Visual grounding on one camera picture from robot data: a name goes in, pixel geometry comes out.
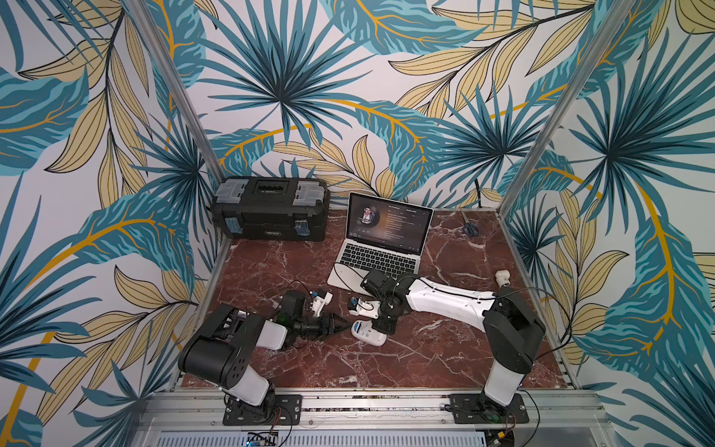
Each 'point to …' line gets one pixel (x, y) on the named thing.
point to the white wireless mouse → (363, 331)
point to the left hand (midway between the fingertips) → (346, 331)
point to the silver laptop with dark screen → (381, 235)
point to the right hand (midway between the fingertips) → (378, 321)
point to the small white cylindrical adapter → (503, 277)
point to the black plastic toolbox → (290, 209)
